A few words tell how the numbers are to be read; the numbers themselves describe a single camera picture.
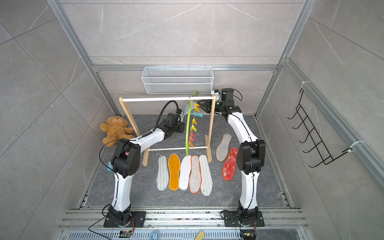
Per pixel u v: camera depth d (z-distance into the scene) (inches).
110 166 35.5
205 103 31.2
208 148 38.7
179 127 35.3
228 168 35.6
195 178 34.4
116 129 39.7
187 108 37.1
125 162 21.5
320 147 25.4
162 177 34.6
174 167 35.7
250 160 21.7
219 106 29.8
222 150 38.6
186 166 35.8
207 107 30.9
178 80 39.6
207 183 33.8
